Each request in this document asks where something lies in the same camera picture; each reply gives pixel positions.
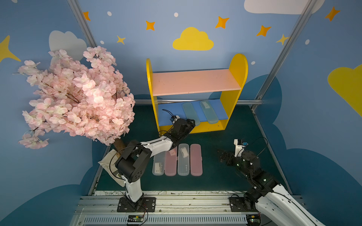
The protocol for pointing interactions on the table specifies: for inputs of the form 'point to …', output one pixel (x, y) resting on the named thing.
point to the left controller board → (135, 218)
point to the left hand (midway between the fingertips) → (194, 121)
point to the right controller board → (253, 220)
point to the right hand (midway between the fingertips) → (225, 149)
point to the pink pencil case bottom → (196, 159)
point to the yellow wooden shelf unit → (206, 96)
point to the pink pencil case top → (170, 162)
